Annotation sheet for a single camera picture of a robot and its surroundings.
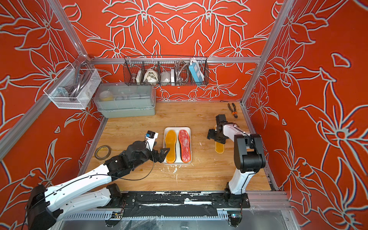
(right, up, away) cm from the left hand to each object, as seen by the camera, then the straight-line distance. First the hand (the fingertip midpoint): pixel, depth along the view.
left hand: (163, 145), depth 74 cm
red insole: (+12, -2, +18) cm, 22 cm away
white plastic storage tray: (+8, -12, +12) cm, 19 cm away
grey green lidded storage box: (-36, +27, +26) cm, 52 cm away
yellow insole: (+2, -1, +20) cm, 20 cm away
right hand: (+29, +1, +22) cm, 36 cm away
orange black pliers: (+52, +18, +37) cm, 66 cm away
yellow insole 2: (+35, -6, +18) cm, 39 cm away
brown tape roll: (-42, -12, +14) cm, 45 cm away
